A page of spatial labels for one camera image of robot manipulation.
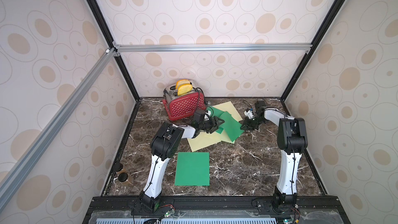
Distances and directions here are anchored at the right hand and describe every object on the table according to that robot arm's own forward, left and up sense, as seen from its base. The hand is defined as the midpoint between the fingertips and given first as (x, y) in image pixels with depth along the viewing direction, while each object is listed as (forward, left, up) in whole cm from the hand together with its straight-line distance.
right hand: (240, 128), depth 103 cm
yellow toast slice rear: (+20, +40, +22) cm, 50 cm away
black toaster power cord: (+19, +23, +5) cm, 30 cm away
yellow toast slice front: (+14, +37, +21) cm, 45 cm away
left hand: (-2, +11, +9) cm, 14 cm away
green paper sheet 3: (+2, +6, 0) cm, 6 cm away
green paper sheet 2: (+14, +17, 0) cm, 21 cm away
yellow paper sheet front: (-10, +23, 0) cm, 25 cm away
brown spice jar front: (-38, +60, +10) cm, 72 cm away
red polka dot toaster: (+5, +41, +14) cm, 43 cm away
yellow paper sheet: (+19, +7, -1) cm, 21 cm away
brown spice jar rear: (-32, +69, +5) cm, 76 cm away
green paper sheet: (-29, +29, +1) cm, 41 cm away
